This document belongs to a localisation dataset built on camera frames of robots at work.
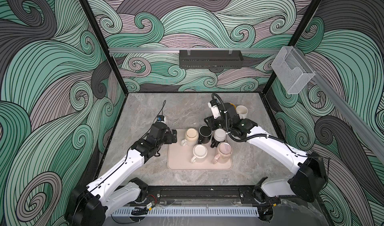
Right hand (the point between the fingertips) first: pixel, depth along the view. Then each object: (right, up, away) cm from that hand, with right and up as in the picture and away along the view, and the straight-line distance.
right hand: (207, 118), depth 80 cm
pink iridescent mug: (+8, -17, -4) cm, 19 cm away
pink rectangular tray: (-16, -24, +6) cm, 29 cm away
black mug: (-1, -9, +5) cm, 10 cm away
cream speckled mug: (-9, -12, +6) cm, 16 cm away
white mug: (+28, +3, +24) cm, 37 cm away
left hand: (-21, -7, +2) cm, 22 cm away
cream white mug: (-4, -19, +2) cm, 20 cm away
